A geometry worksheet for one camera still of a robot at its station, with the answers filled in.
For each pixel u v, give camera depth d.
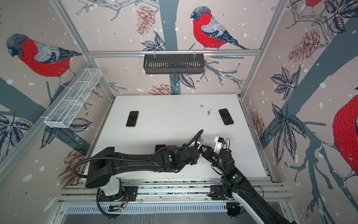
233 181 0.59
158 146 0.92
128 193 0.73
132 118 1.07
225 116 1.08
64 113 0.71
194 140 0.55
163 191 0.76
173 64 1.07
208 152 0.69
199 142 0.64
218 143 0.74
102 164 0.47
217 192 0.73
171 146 0.93
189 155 0.55
